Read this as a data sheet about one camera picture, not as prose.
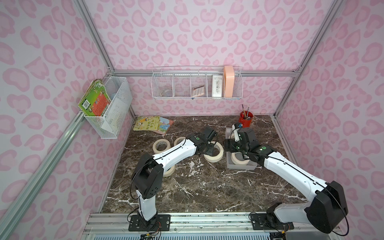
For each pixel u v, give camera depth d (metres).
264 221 0.72
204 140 0.65
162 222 0.73
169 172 0.88
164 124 1.14
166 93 0.97
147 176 0.47
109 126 0.73
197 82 1.01
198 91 0.95
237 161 0.90
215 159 0.82
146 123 1.16
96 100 0.72
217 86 0.93
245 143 0.61
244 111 1.06
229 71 0.82
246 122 1.06
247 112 1.07
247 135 0.60
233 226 0.72
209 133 0.68
